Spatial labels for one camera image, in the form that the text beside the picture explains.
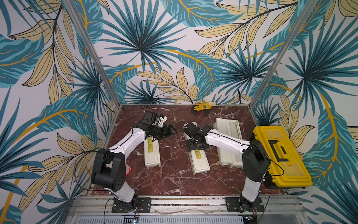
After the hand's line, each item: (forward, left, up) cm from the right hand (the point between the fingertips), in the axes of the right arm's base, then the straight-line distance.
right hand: (194, 146), depth 88 cm
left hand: (+3, +13, +9) cm, 16 cm away
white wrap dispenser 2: (-9, -2, +2) cm, 9 cm away
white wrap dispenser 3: (+14, -27, 0) cm, 30 cm away
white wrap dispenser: (-4, +26, +2) cm, 27 cm away
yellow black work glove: (+37, -12, -5) cm, 39 cm away
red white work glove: (-12, +41, -5) cm, 43 cm away
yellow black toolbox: (-19, -44, +9) cm, 49 cm away
